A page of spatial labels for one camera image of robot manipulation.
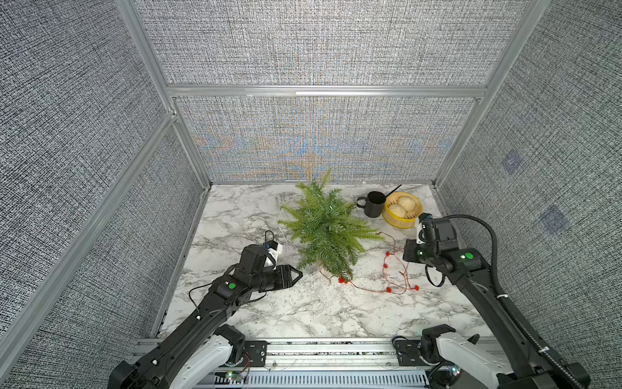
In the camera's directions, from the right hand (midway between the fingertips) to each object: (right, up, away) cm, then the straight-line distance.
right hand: (409, 241), depth 78 cm
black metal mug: (-5, +12, +25) cm, 29 cm away
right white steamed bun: (+10, +13, +28) cm, 33 cm away
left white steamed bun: (+5, +10, +23) cm, 26 cm away
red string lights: (-22, -11, -5) cm, 25 cm away
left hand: (-35, -10, -2) cm, 36 cm away
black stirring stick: (+2, +18, +20) cm, 27 cm away
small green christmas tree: (-27, +6, -9) cm, 29 cm away
